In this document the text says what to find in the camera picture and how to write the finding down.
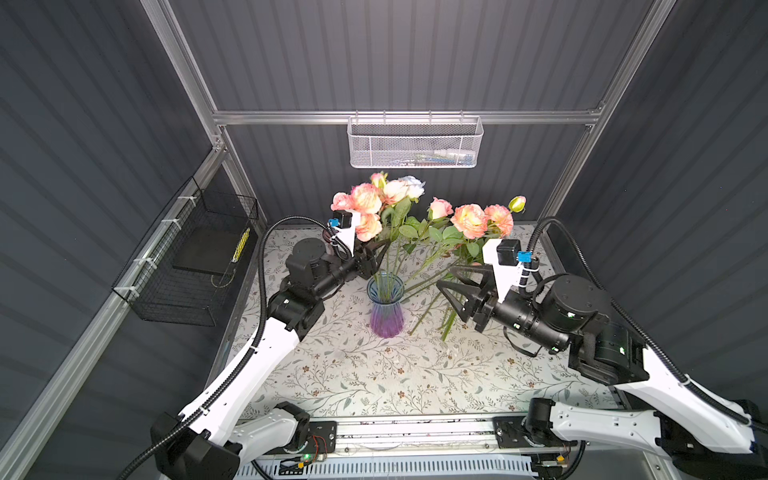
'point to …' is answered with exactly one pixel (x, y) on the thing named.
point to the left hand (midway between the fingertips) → (382, 236)
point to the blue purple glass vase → (386, 291)
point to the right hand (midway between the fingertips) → (449, 280)
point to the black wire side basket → (181, 273)
